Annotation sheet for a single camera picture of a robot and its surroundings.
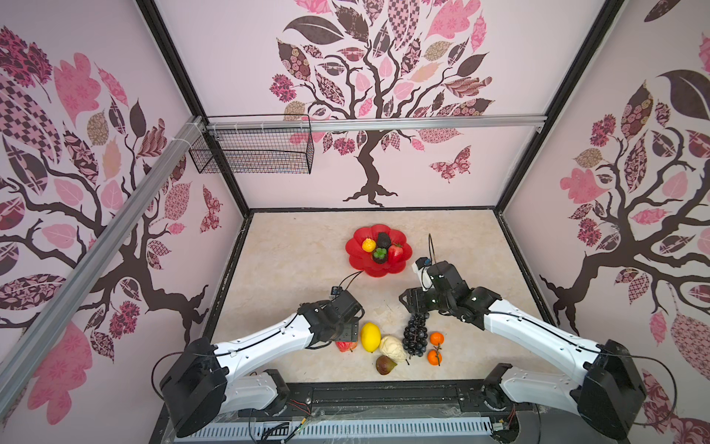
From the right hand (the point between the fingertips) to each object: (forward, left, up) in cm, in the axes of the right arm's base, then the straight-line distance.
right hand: (406, 294), depth 81 cm
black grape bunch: (-9, -3, -10) cm, 13 cm away
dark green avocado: (+28, +4, -9) cm, 29 cm away
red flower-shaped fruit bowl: (+20, +13, -11) cm, 26 cm away
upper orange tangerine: (-10, -9, -10) cm, 17 cm away
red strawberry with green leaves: (+21, +1, -8) cm, 23 cm away
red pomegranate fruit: (-12, +18, -8) cm, 23 cm away
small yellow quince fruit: (+26, +11, -8) cm, 29 cm away
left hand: (-9, +20, -8) cm, 23 cm away
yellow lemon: (-10, +11, -8) cm, 17 cm away
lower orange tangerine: (-15, -8, -10) cm, 20 cm away
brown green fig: (-17, +7, -9) cm, 21 cm away
